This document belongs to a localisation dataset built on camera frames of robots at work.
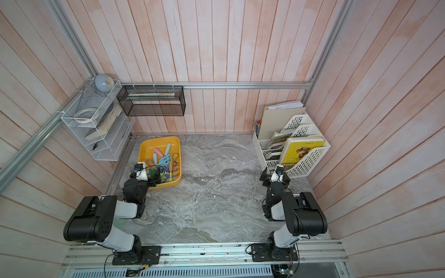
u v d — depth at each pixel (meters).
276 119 0.95
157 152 1.08
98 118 0.73
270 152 0.93
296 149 0.83
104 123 0.80
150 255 0.74
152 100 1.04
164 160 1.03
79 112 0.73
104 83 0.82
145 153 1.07
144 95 0.90
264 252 0.73
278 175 0.75
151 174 0.81
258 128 1.01
